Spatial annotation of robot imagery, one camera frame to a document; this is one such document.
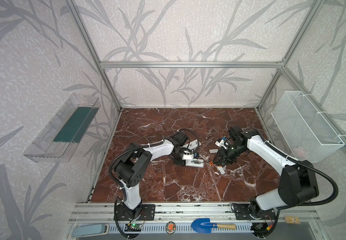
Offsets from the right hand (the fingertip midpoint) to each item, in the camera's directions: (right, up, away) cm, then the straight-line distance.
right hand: (214, 158), depth 79 cm
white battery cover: (+6, -10, +10) cm, 15 cm away
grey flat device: (-59, -29, -13) cm, 67 cm away
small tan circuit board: (+35, -28, -9) cm, 46 cm away
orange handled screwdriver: (-2, -2, -2) cm, 4 cm away
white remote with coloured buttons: (-8, -5, +10) cm, 14 cm away
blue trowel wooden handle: (+2, -29, -10) cm, 31 cm away
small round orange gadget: (-23, -30, -10) cm, 39 cm away
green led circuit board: (-41, -32, -7) cm, 53 cm away
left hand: (-15, -1, +13) cm, 20 cm away
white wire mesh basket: (+35, +13, -18) cm, 42 cm away
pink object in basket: (+40, +5, -7) cm, 41 cm away
